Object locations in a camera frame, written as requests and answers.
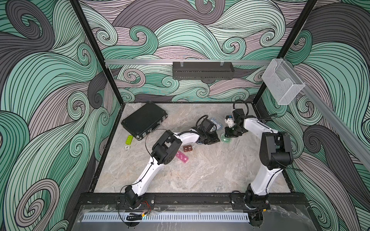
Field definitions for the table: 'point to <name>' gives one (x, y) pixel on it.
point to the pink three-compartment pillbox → (182, 156)
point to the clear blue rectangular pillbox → (219, 126)
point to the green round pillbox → (225, 139)
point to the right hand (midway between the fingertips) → (226, 135)
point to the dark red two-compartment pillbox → (188, 148)
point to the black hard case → (144, 120)
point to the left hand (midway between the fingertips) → (221, 139)
